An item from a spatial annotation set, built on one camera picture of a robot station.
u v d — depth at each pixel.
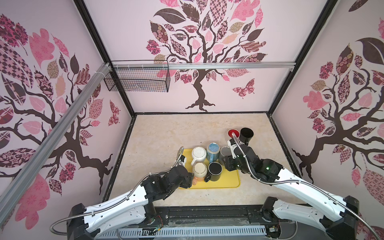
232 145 0.66
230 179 0.85
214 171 0.80
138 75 0.95
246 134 0.96
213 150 0.86
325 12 0.71
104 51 0.83
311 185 0.45
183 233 0.70
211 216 0.75
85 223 0.41
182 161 0.66
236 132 1.00
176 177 0.54
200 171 0.80
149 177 0.55
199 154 0.88
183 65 0.94
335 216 0.40
